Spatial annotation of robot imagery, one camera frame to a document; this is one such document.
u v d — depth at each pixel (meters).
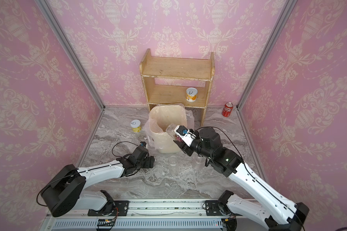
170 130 0.60
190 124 0.83
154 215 0.73
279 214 0.38
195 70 0.81
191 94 0.92
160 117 0.90
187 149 0.58
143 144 0.81
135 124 1.03
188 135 0.54
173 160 0.93
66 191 0.43
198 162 0.80
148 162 0.81
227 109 1.08
